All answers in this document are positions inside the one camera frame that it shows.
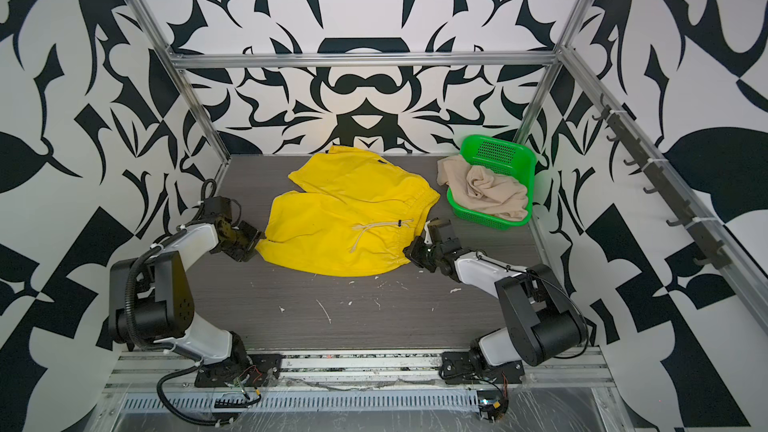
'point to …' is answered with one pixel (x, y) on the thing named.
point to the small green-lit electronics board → (492, 404)
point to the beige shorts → (481, 190)
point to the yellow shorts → (356, 215)
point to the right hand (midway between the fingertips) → (404, 249)
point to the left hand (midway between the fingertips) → (262, 235)
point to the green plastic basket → (505, 156)
